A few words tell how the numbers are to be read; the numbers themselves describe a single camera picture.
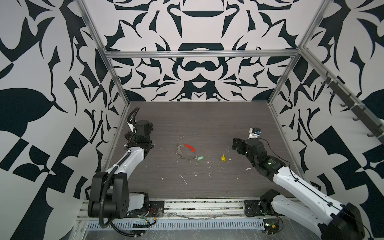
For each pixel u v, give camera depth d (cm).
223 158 91
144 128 66
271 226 71
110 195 42
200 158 91
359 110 58
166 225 71
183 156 92
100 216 36
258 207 74
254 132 70
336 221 40
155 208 73
